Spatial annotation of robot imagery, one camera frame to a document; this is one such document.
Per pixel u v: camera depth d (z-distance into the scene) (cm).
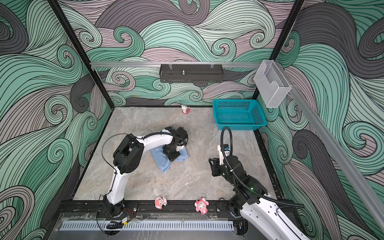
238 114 114
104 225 70
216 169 64
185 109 112
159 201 73
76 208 74
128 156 53
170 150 82
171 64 92
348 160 50
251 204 48
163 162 87
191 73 93
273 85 73
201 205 71
